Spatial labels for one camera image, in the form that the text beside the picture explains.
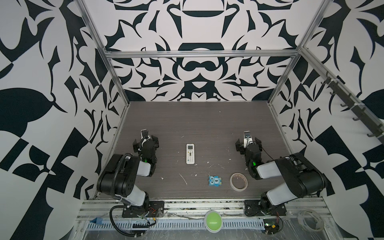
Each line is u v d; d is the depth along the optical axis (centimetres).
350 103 60
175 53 94
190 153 91
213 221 70
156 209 73
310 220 72
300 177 46
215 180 81
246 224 71
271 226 71
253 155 71
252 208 74
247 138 78
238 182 82
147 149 71
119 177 43
